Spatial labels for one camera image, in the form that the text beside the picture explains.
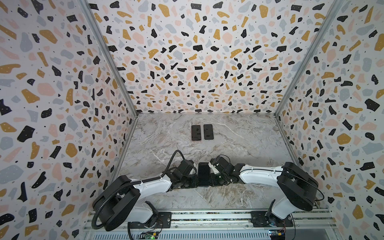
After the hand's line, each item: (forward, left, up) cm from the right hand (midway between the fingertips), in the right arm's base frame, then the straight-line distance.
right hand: (204, 182), depth 83 cm
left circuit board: (-24, +26, -3) cm, 36 cm away
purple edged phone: (+36, -3, -3) cm, 37 cm away
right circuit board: (-23, -35, -4) cm, 42 cm away
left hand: (0, +2, 0) cm, 2 cm away
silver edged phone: (+39, +7, -6) cm, 40 cm away
